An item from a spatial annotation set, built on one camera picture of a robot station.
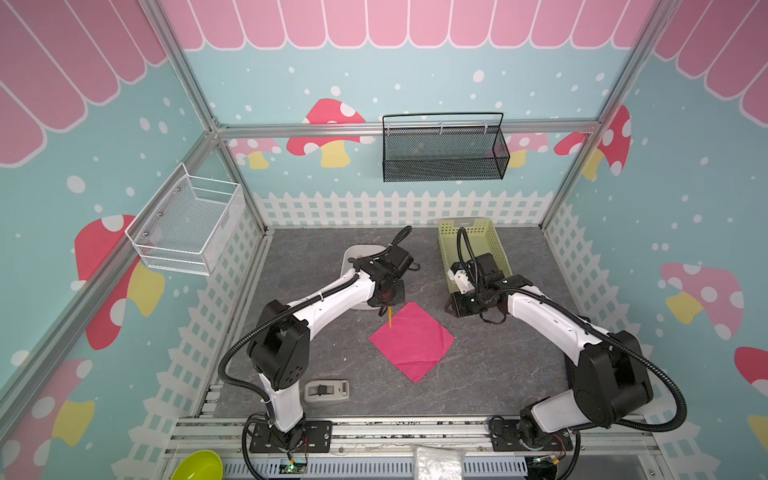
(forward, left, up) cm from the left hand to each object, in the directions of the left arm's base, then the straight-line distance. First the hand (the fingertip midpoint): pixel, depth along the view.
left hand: (392, 303), depth 87 cm
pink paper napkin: (-7, -7, -13) cm, 16 cm away
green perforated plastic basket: (+35, -34, -9) cm, 50 cm away
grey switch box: (-23, +18, -8) cm, 30 cm away
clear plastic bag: (-38, -12, -6) cm, 40 cm away
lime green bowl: (-40, +43, -5) cm, 59 cm away
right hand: (-1, -17, 0) cm, 17 cm away
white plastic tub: (+25, +13, -6) cm, 29 cm away
